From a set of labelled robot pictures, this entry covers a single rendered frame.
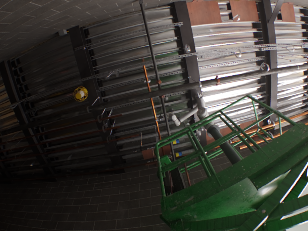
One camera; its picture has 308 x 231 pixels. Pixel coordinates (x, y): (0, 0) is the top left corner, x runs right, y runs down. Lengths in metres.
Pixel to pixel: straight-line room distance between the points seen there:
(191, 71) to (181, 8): 1.10
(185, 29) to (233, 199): 2.55
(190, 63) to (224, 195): 2.24
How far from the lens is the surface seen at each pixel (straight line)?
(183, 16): 3.06
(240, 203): 1.72
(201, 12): 3.38
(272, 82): 4.03
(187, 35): 3.04
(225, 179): 1.49
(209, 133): 2.48
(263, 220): 1.37
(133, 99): 2.41
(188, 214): 1.55
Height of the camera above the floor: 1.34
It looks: 67 degrees up
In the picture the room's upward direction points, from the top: 10 degrees counter-clockwise
